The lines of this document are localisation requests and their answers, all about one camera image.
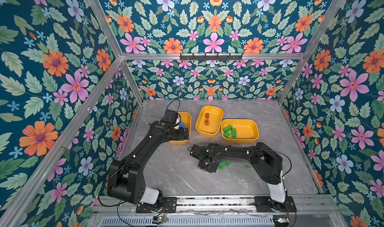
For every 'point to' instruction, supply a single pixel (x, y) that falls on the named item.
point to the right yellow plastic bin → (247, 130)
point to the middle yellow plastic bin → (209, 121)
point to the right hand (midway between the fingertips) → (202, 168)
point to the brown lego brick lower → (206, 122)
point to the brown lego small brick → (207, 115)
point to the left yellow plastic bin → (186, 117)
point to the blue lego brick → (182, 124)
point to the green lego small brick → (222, 164)
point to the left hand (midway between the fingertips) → (184, 132)
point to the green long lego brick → (233, 133)
